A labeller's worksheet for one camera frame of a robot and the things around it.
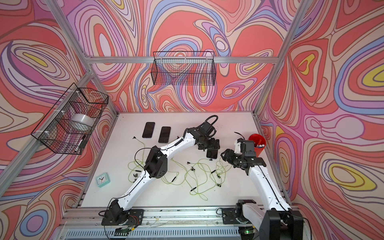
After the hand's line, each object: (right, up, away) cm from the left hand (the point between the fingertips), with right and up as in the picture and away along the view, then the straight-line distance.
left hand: (217, 148), depth 95 cm
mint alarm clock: (-67, -17, -11) cm, 70 cm away
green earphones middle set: (-26, -16, -8) cm, 31 cm away
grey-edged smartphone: (-49, +11, +15) cm, 52 cm away
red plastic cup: (+23, +4, -9) cm, 26 cm away
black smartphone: (-36, +8, +10) cm, 38 cm away
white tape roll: (-69, +16, -24) cm, 75 cm away
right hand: (+3, -5, -12) cm, 13 cm away
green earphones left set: (-51, -10, -3) cm, 52 cm away
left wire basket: (-79, +13, -21) cm, 83 cm away
